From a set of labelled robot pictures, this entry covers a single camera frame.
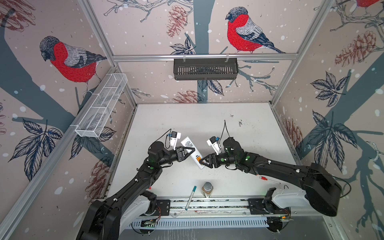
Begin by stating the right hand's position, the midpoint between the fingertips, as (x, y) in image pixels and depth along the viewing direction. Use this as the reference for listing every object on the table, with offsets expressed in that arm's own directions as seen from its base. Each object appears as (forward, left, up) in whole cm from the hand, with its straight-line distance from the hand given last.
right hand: (201, 162), depth 76 cm
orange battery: (+1, +2, +3) cm, 4 cm away
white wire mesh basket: (+22, +55, +20) cm, 63 cm away
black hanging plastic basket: (+63, -1, +16) cm, 65 cm away
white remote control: (+6, +7, +10) cm, 13 cm away
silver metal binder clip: (-12, -3, -2) cm, 12 cm away
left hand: (+2, +4, +8) cm, 9 cm away
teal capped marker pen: (-11, +4, -13) cm, 17 cm away
